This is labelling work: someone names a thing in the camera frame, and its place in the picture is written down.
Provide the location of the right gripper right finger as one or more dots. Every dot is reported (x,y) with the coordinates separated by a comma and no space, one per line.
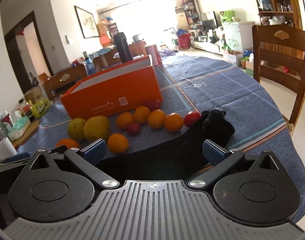
(221,159)

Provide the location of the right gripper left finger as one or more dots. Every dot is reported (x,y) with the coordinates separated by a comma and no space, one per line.
(86,159)

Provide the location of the orange fruit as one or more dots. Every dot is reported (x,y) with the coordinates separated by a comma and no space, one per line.
(124,119)
(68,142)
(173,123)
(118,143)
(141,115)
(156,119)

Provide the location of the yellow green lemon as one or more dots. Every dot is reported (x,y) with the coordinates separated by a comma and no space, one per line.
(76,129)

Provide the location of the large yellow lemon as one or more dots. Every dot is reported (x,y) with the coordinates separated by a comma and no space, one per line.
(97,127)

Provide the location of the red tomato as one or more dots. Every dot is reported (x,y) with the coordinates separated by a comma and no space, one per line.
(154,105)
(133,129)
(191,118)

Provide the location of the white mug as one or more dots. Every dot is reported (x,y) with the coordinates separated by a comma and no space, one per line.
(6,149)

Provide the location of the tissue box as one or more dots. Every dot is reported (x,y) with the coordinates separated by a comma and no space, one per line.
(19,128)

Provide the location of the black cloth bag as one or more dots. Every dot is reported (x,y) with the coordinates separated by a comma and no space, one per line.
(175,159)

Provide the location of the wooden cutting board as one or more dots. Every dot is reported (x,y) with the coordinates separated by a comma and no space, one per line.
(25,133)

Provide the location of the jar with red label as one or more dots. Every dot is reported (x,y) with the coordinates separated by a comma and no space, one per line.
(26,109)

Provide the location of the green panda mug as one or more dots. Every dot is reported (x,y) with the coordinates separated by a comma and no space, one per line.
(40,108)

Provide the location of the wooden chair far left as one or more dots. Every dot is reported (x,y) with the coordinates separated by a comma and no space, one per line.
(64,80)

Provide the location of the wooden chair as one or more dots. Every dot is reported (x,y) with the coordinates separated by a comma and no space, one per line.
(64,80)
(106,60)
(279,56)

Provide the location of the orange cardboard box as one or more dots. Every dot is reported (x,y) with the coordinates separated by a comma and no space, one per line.
(113,91)

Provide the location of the wooden chair far middle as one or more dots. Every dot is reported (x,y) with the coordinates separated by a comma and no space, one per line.
(106,60)

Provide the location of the black cylindrical flask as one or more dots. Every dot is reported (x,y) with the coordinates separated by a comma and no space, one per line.
(122,47)

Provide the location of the wooden chair right side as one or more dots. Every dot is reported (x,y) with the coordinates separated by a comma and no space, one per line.
(279,56)

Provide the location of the white freezer chest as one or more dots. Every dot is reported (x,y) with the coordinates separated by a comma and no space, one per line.
(238,35)

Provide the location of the pink cylindrical canister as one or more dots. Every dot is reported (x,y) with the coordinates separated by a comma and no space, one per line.
(155,56)

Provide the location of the wooden bookshelf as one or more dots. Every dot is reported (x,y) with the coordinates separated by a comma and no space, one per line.
(279,12)

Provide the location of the framed wall painting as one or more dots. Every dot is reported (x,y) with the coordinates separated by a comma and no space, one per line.
(87,23)

